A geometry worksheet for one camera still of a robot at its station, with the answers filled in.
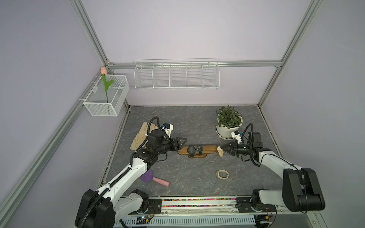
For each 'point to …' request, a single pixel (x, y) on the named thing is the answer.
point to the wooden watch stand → (206, 149)
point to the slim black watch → (199, 149)
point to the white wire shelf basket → (177, 74)
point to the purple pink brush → (147, 176)
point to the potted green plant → (229, 120)
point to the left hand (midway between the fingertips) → (183, 141)
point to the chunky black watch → (191, 150)
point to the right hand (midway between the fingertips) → (220, 147)
